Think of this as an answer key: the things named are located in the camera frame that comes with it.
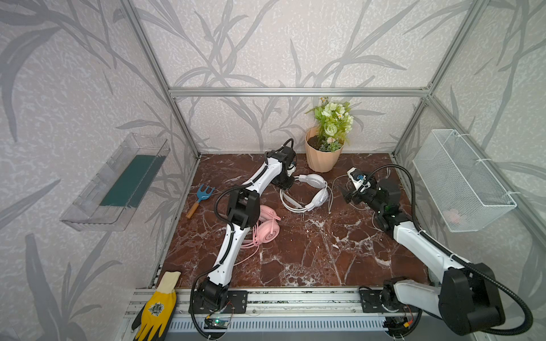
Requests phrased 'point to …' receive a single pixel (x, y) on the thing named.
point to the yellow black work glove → (153, 321)
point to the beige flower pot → (320, 161)
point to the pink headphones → (267, 229)
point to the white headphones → (320, 199)
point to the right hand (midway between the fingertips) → (351, 171)
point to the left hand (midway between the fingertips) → (287, 180)
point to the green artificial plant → (334, 123)
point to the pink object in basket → (452, 215)
